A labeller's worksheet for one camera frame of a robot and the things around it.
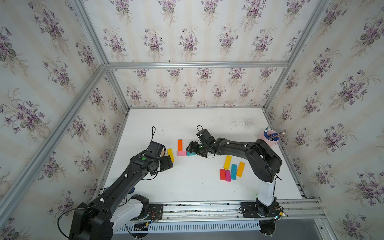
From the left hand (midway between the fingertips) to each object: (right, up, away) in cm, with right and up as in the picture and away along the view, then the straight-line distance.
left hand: (169, 166), depth 81 cm
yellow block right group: (+35, -1, +10) cm, 36 cm away
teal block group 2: (+37, -4, +5) cm, 38 cm away
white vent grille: (+19, -25, -11) cm, 34 cm away
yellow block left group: (-2, +5, +14) cm, 15 cm away
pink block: (+6, +4, +13) cm, 15 cm away
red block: (+31, -6, +4) cm, 32 cm away
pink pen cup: (+62, +11, +9) cm, 64 cm away
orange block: (+5, +9, +17) cm, 20 cm away
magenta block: (+34, -6, +3) cm, 34 cm away
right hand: (+13, +6, +10) cm, 18 cm away
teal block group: (+12, +6, +3) cm, 14 cm away
